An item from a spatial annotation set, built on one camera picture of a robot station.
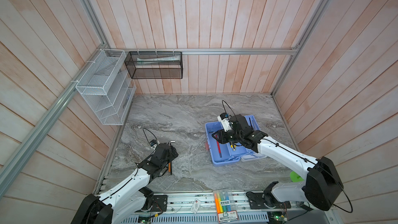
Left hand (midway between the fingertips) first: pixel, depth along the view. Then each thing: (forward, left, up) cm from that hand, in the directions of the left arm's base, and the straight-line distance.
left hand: (170, 155), depth 87 cm
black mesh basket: (+55, +14, +23) cm, 61 cm away
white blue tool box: (-1, -39, +6) cm, 40 cm away
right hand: (+7, -24, +12) cm, 28 cm away
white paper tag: (-24, -15, 0) cm, 28 cm away
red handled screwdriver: (+5, -29, -3) cm, 29 cm away
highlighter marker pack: (-23, -28, 0) cm, 36 cm away
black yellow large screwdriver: (+3, -35, +6) cm, 36 cm away
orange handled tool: (-6, 0, -1) cm, 6 cm away
